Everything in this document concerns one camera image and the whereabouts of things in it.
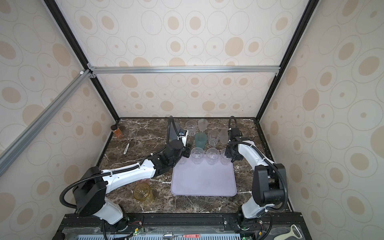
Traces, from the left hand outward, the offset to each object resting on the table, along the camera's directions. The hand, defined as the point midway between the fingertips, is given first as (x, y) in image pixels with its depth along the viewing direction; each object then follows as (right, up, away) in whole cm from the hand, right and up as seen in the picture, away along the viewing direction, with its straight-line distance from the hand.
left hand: (193, 139), depth 79 cm
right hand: (+24, -10, +12) cm, 29 cm away
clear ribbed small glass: (-2, +9, +33) cm, 34 cm away
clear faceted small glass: (+14, +1, +27) cm, 30 cm away
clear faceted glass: (+12, -11, +18) cm, 24 cm away
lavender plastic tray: (-3, -24, +11) cm, 27 cm away
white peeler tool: (+46, -44, -9) cm, 64 cm away
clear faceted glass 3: (+18, -12, +9) cm, 24 cm away
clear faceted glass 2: (+2, -11, +17) cm, 20 cm away
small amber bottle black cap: (-54, +5, +24) cm, 59 cm away
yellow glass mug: (-29, -29, +4) cm, 41 cm away
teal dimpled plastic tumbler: (+4, 0, +21) cm, 22 cm away
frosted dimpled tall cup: (+21, +1, +27) cm, 35 cm away
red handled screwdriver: (-2, -44, -10) cm, 45 cm away
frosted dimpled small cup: (+6, +10, +33) cm, 36 cm away
